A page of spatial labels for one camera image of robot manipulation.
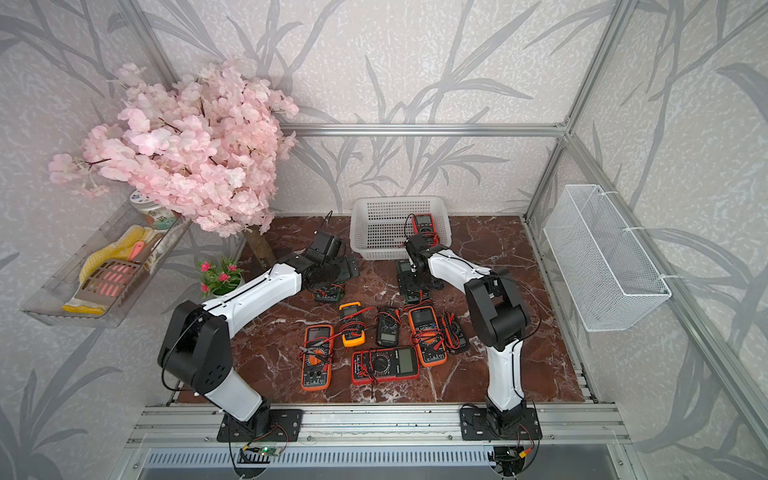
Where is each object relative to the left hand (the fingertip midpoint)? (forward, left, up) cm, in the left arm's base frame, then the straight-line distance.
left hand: (348, 270), depth 90 cm
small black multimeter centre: (-16, -12, -8) cm, 21 cm away
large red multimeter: (-25, -12, -8) cm, 29 cm away
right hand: (+1, -20, -10) cm, 23 cm away
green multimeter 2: (+9, -17, -10) cm, 22 cm away
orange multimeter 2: (-20, +7, -7) cm, 22 cm away
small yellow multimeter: (-14, -1, -8) cm, 16 cm away
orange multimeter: (-18, -24, -7) cm, 30 cm away
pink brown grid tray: (-18, +43, +22) cm, 52 cm away
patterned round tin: (-1, +43, +23) cm, 49 cm away
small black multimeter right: (-17, -31, -8) cm, 36 cm away
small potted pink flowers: (-4, +37, +1) cm, 38 cm away
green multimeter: (-3, +7, -8) cm, 11 cm away
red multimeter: (+24, -25, -6) cm, 35 cm away
